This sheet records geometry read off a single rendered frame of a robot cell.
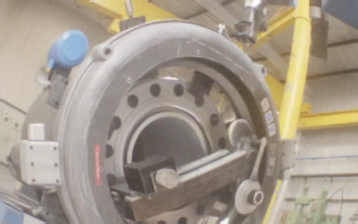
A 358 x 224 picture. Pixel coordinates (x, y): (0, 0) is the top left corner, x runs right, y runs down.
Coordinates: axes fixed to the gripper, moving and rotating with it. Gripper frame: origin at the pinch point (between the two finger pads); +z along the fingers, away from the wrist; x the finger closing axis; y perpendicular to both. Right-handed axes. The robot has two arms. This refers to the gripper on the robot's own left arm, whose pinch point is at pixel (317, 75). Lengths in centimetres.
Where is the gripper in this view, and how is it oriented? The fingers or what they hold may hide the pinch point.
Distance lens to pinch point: 138.8
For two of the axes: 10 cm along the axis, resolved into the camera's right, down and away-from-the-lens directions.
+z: -1.5, 9.8, 1.3
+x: -9.8, -1.6, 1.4
